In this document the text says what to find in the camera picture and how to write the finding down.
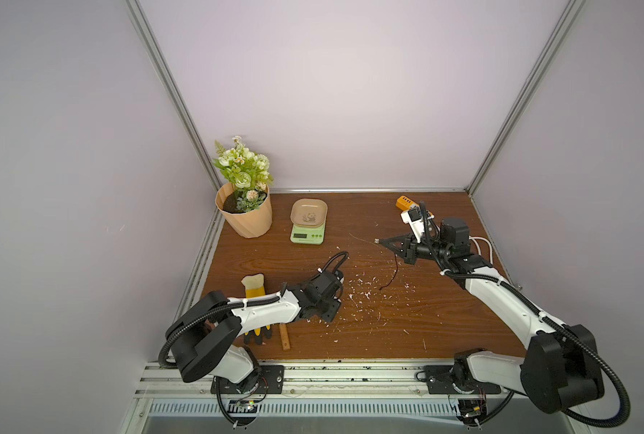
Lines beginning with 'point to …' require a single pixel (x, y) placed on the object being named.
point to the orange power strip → (405, 203)
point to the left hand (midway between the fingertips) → (337, 305)
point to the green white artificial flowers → (248, 174)
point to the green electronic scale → (307, 235)
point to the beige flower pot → (252, 223)
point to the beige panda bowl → (308, 212)
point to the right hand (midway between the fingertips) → (386, 241)
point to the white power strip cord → (475, 238)
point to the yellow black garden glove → (254, 286)
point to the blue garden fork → (285, 338)
